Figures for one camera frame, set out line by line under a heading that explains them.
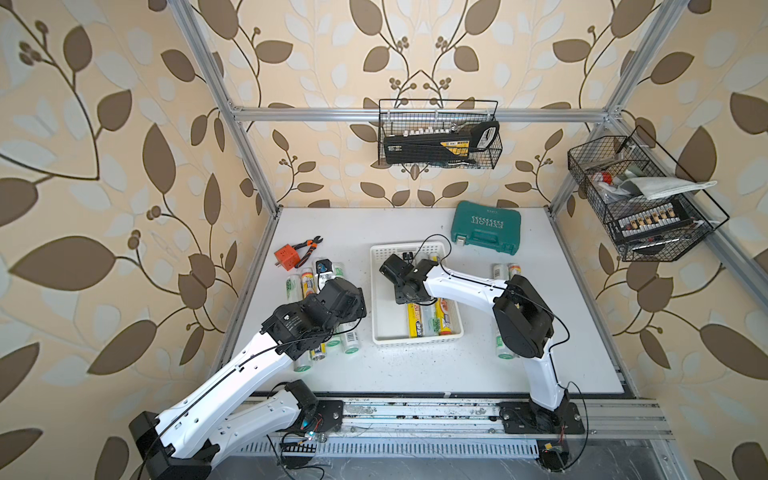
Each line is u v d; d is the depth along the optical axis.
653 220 0.67
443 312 0.89
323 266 0.64
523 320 0.51
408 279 0.68
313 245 1.09
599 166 0.84
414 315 0.89
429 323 0.86
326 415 0.74
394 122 0.92
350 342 0.83
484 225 1.08
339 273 0.98
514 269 0.99
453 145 0.82
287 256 1.02
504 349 0.55
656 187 0.63
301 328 0.47
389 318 0.90
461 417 0.75
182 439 0.39
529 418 0.72
